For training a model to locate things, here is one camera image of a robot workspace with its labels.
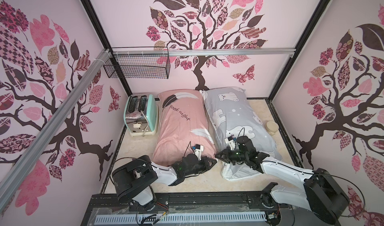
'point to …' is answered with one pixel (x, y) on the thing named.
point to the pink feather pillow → (183, 123)
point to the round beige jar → (272, 127)
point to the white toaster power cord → (148, 123)
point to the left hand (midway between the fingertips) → (217, 165)
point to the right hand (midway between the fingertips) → (214, 155)
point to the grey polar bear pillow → (231, 113)
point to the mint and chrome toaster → (141, 114)
